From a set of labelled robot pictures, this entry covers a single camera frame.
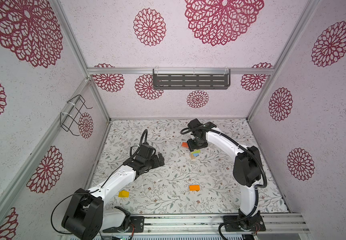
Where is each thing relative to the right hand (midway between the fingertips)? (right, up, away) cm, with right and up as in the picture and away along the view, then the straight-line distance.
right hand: (194, 145), depth 92 cm
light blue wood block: (+1, -6, 0) cm, 6 cm away
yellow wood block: (-41, -27, -9) cm, 49 cm away
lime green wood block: (0, -4, -6) cm, 7 cm away
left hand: (-22, -10, -5) cm, 25 cm away
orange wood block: (-1, -24, -6) cm, 25 cm away
